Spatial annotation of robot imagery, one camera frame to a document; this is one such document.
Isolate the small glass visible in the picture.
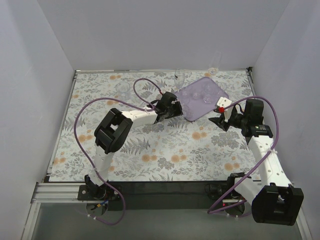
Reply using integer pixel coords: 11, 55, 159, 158
192, 91, 202, 100
181, 90, 190, 100

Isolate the faceted tumbler back left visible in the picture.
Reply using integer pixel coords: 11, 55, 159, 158
115, 81, 131, 101

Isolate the champagne flute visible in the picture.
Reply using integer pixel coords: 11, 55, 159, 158
207, 51, 222, 79
174, 69, 186, 92

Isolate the floral table mat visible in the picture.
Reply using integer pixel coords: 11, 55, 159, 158
49, 71, 256, 182

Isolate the faceted glass edge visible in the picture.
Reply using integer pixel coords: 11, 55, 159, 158
181, 103, 190, 115

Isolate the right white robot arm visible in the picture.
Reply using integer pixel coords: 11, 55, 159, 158
207, 96, 304, 226

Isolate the purple cable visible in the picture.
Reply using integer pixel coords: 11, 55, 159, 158
73, 78, 165, 225
207, 97, 280, 217

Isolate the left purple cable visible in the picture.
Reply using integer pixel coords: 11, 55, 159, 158
73, 78, 165, 225

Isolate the lavender plastic tray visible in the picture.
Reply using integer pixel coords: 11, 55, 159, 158
174, 77, 229, 122

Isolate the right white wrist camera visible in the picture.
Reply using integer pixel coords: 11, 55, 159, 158
216, 97, 233, 123

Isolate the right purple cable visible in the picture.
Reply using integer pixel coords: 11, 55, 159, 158
207, 97, 280, 217

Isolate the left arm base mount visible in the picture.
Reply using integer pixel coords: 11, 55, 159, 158
77, 184, 124, 217

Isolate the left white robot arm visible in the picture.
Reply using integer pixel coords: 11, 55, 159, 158
84, 92, 183, 200

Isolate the ribbed tumbler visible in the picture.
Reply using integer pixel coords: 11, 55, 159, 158
202, 83, 219, 104

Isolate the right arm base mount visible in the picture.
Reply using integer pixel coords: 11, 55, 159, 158
206, 181, 248, 215

